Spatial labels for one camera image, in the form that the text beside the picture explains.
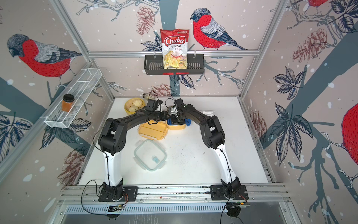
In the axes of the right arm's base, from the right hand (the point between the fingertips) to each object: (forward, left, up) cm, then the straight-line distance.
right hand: (171, 123), depth 102 cm
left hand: (+4, 0, +6) cm, 7 cm away
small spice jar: (+25, +22, +2) cm, 34 cm away
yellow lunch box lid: (-6, +12, 0) cm, 14 cm away
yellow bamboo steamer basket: (+15, +33, +3) cm, 37 cm away
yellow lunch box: (-5, -4, +2) cm, 7 cm away
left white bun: (+10, +31, +5) cm, 33 cm away
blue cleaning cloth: (-1, -12, +3) cm, 13 cm away
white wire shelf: (+10, +54, +30) cm, 62 cm away
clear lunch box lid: (-24, +12, -2) cm, 27 cm away
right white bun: (+16, +29, +4) cm, 33 cm away
